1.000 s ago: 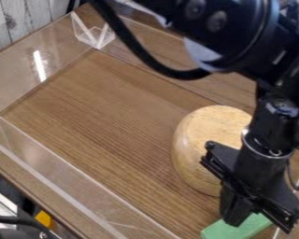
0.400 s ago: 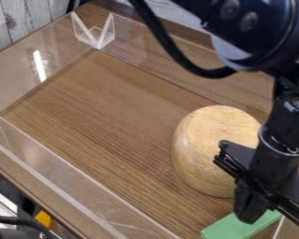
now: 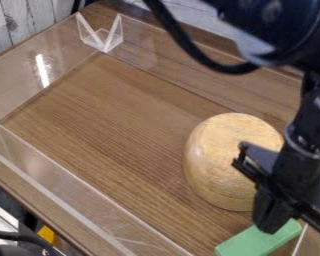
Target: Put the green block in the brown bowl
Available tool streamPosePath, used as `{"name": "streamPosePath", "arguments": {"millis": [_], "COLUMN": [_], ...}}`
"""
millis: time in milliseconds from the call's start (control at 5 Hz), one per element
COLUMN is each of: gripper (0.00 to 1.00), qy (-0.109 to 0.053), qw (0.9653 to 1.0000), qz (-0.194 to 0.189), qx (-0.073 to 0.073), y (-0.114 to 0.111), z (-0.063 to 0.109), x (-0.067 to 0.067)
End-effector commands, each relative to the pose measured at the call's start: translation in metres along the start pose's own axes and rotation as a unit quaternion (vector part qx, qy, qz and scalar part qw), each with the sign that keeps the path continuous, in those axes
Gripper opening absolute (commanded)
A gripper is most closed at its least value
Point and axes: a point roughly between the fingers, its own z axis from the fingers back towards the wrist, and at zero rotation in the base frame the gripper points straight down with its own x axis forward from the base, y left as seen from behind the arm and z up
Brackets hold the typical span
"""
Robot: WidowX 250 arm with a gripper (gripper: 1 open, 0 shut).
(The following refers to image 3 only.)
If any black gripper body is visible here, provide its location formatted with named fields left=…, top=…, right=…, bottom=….
left=232, top=142, right=320, bottom=233

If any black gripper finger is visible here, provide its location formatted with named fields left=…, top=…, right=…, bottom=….
left=252, top=186, right=298, bottom=234

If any green block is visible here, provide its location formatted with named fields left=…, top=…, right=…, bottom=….
left=214, top=219, right=302, bottom=256

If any brown wooden bowl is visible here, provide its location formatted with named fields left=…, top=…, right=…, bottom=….
left=182, top=113, right=282, bottom=212

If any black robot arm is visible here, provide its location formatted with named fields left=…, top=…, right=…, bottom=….
left=202, top=0, right=320, bottom=234

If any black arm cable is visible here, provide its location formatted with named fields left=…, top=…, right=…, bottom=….
left=141, top=0, right=261, bottom=75

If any clear acrylic tray wall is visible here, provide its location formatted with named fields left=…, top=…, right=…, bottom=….
left=0, top=11, right=320, bottom=256

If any clear acrylic corner bracket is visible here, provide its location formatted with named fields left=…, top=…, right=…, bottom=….
left=74, top=13, right=123, bottom=53

